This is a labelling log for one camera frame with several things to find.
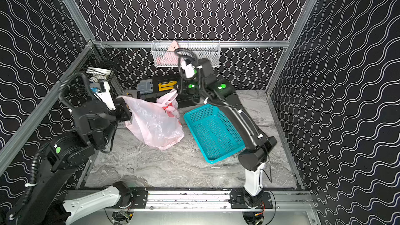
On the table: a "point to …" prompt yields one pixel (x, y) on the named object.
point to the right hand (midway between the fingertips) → (175, 83)
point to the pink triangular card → (171, 57)
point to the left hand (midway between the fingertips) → (120, 93)
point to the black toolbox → (159, 86)
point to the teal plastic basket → (213, 137)
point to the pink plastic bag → (157, 124)
